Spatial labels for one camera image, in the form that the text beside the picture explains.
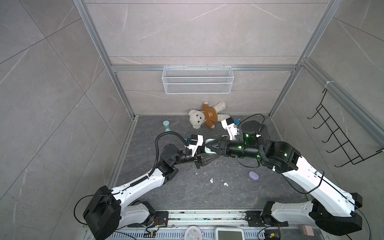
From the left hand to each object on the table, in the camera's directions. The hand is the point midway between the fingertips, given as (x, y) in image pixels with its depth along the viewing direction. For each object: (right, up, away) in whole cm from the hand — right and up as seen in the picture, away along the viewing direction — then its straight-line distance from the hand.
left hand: (217, 149), depth 59 cm
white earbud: (0, -22, +26) cm, 34 cm away
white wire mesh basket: (-7, +41, +41) cm, 59 cm away
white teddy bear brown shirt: (+1, +18, +51) cm, 54 cm away
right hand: (-5, +2, -2) cm, 6 cm away
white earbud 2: (+8, -24, +25) cm, 35 cm away
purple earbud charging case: (+25, -19, +26) cm, 41 cm away
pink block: (+43, -39, +9) cm, 59 cm away
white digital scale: (+6, -39, +7) cm, 40 cm away
